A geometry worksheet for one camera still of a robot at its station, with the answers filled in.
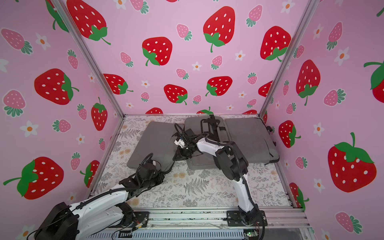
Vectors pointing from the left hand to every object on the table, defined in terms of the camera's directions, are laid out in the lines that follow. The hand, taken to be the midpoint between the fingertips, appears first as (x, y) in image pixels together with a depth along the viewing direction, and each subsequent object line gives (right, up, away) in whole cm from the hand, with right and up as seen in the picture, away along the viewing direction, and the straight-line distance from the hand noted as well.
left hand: (166, 176), depth 86 cm
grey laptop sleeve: (-10, +21, +17) cm, 29 cm away
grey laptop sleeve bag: (+56, +23, +16) cm, 62 cm away
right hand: (+3, +9, +3) cm, 9 cm away
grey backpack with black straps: (+29, +29, +19) cm, 45 cm away
